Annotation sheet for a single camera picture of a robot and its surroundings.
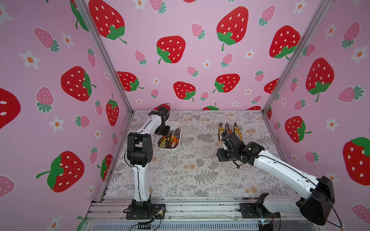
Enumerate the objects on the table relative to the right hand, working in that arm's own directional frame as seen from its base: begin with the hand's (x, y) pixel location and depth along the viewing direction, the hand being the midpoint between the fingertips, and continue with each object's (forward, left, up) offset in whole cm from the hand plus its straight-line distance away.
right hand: (224, 152), depth 80 cm
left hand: (+17, +40, -9) cm, 45 cm away
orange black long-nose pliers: (+29, -6, -14) cm, 33 cm away
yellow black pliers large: (+27, -2, -14) cm, 30 cm away
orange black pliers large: (+15, +39, -11) cm, 43 cm away
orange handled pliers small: (+13, +31, -10) cm, 35 cm away
